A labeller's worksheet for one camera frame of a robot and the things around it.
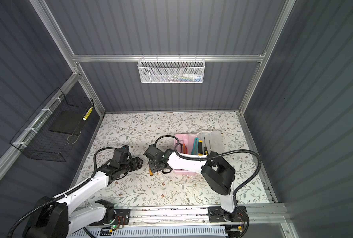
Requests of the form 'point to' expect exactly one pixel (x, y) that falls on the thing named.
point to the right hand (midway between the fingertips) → (155, 167)
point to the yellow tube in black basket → (86, 116)
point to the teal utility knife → (195, 150)
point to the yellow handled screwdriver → (150, 173)
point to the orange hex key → (184, 148)
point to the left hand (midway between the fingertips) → (139, 162)
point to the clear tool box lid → (213, 140)
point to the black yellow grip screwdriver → (205, 152)
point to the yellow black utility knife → (200, 148)
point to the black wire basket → (36, 141)
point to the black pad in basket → (69, 122)
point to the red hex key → (186, 149)
